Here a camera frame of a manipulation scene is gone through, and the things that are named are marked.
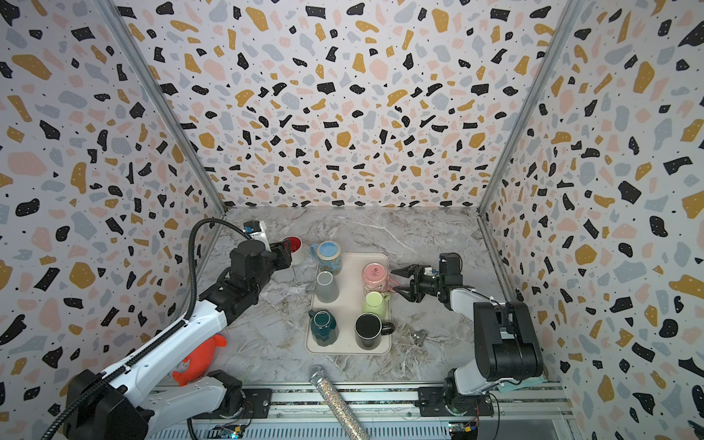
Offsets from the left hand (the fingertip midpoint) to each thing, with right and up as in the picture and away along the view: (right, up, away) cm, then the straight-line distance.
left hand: (287, 242), depth 79 cm
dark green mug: (+11, -25, -2) cm, 27 cm away
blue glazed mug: (+10, -5, +14) cm, 18 cm away
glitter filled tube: (+18, -44, -9) cm, 48 cm away
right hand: (+32, -12, +8) cm, 35 cm away
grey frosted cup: (+10, -16, +10) cm, 21 cm away
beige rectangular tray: (+17, -22, +14) cm, 31 cm away
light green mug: (+26, -19, +5) cm, 32 cm away
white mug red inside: (-3, -3, +20) cm, 20 cm away
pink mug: (+25, -12, +8) cm, 29 cm away
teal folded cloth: (+65, -40, -2) cm, 76 cm away
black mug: (+23, -25, -1) cm, 34 cm away
